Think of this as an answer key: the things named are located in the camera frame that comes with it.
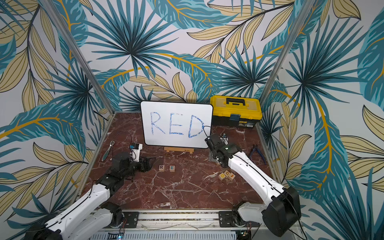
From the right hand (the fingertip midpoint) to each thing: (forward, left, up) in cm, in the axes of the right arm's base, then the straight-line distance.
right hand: (221, 155), depth 81 cm
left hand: (0, +38, -2) cm, 38 cm away
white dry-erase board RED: (+18, +25, +5) cm, 31 cm away
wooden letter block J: (-7, -7, -12) cm, 15 cm away
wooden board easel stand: (+11, +31, -10) cm, 35 cm away
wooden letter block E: (-2, +28, -11) cm, 30 cm away
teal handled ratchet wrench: (+10, +71, -12) cm, 72 cm away
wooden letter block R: (-1, +34, -11) cm, 36 cm away
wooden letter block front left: (-7, -1, -12) cm, 14 cm away
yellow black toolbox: (+33, -15, +1) cm, 36 cm away
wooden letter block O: (-5, -4, -12) cm, 14 cm away
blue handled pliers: (+13, -27, -14) cm, 33 cm away
